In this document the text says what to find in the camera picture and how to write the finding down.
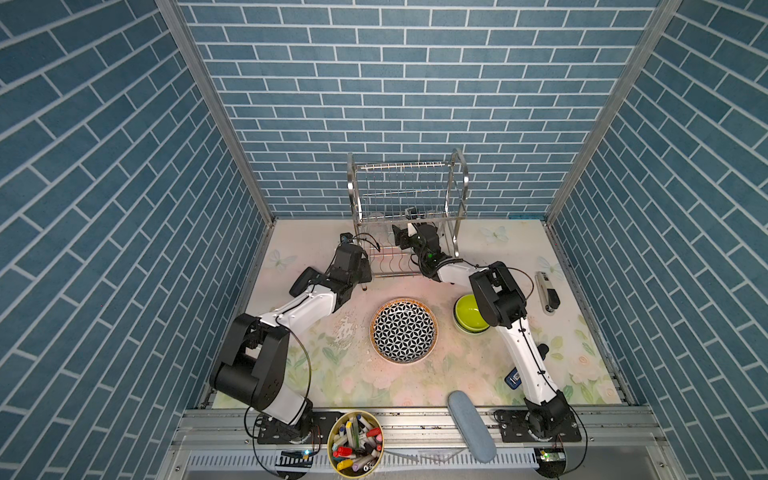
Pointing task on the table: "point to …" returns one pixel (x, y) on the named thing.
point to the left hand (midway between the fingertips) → (364, 263)
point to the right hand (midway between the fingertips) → (401, 219)
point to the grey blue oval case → (471, 426)
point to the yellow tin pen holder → (355, 442)
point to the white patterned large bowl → (404, 331)
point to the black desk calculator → (308, 276)
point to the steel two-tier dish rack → (380, 193)
